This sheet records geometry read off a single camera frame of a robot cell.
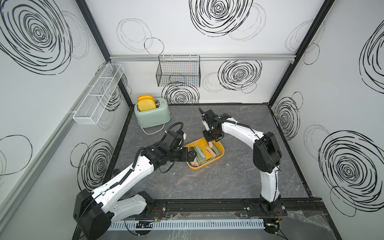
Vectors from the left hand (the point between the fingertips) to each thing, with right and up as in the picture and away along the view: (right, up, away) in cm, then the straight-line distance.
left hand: (190, 154), depth 75 cm
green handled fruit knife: (+16, -2, +18) cm, 24 cm away
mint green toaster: (-22, +19, +24) cm, 38 cm away
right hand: (+11, +6, +16) cm, 20 cm away
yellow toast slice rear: (-29, +33, +18) cm, 47 cm away
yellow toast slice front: (-29, +28, +18) cm, 44 cm away
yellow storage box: (+10, -3, +18) cm, 20 cm away
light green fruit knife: (+6, -4, +16) cm, 17 cm away
